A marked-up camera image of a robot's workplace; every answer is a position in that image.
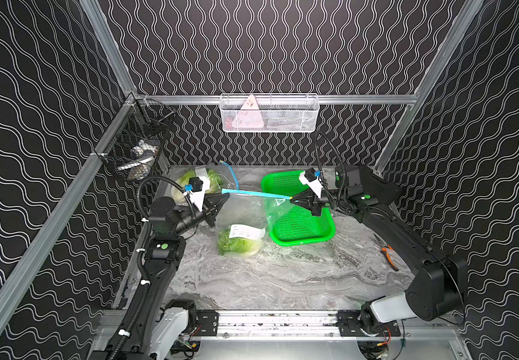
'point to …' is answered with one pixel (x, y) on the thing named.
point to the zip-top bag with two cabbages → (229, 176)
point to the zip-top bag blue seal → (235, 191)
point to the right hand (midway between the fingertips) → (293, 196)
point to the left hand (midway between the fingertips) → (226, 191)
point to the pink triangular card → (249, 115)
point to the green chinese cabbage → (237, 246)
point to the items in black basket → (142, 157)
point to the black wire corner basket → (142, 119)
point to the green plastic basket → (291, 223)
